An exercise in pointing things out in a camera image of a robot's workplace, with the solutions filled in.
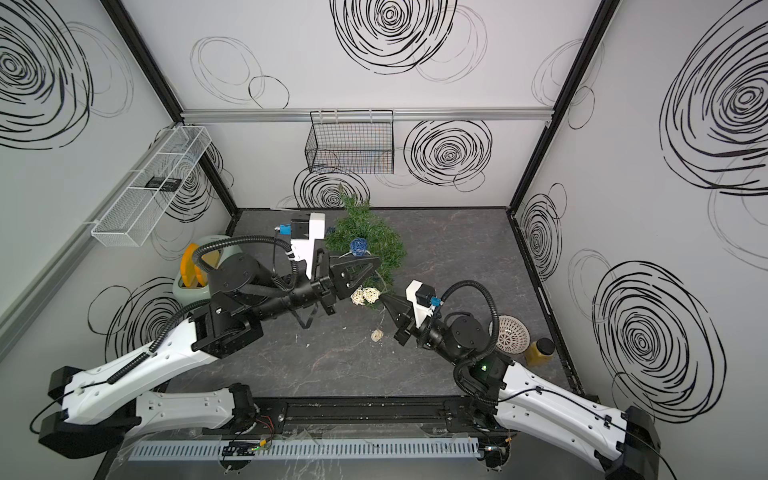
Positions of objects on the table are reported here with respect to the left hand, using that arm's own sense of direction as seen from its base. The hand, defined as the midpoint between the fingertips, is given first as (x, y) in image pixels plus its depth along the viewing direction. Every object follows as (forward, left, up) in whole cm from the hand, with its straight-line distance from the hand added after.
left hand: (379, 264), depth 45 cm
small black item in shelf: (+34, +57, -15) cm, 67 cm away
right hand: (+5, -1, -19) cm, 20 cm away
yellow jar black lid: (+2, -41, -41) cm, 58 cm away
